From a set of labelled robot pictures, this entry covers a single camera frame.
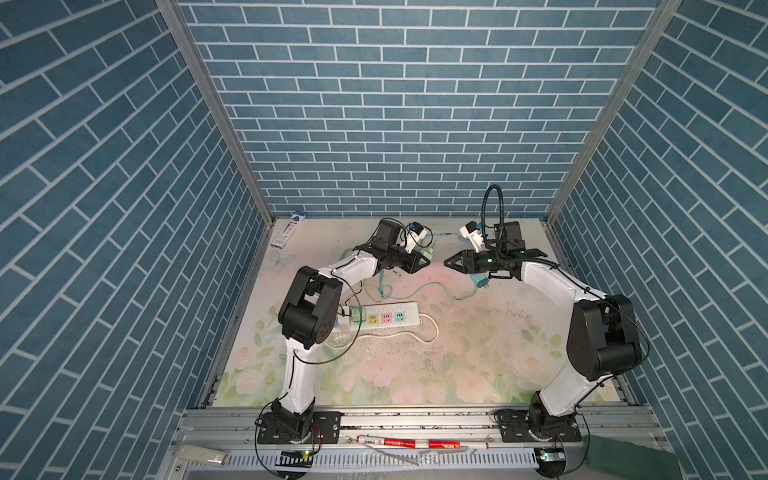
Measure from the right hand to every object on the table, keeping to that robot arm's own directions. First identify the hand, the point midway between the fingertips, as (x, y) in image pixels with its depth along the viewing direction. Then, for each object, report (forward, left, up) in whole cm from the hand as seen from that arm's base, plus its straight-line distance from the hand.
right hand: (448, 260), depth 88 cm
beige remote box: (-51, +56, -11) cm, 77 cm away
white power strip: (-13, +20, -13) cm, 27 cm away
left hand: (+4, +6, -5) cm, 9 cm away
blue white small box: (+21, +60, -13) cm, 65 cm away
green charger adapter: (-15, +26, -9) cm, 31 cm away
